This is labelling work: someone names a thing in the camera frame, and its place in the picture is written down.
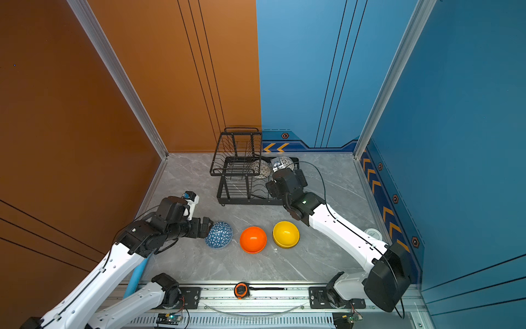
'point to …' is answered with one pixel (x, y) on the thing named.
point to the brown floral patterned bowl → (261, 169)
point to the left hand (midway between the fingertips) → (204, 218)
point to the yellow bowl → (285, 234)
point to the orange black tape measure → (242, 290)
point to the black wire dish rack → (244, 172)
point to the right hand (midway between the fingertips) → (285, 175)
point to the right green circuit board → (345, 320)
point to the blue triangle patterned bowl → (220, 235)
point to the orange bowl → (253, 240)
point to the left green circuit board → (168, 319)
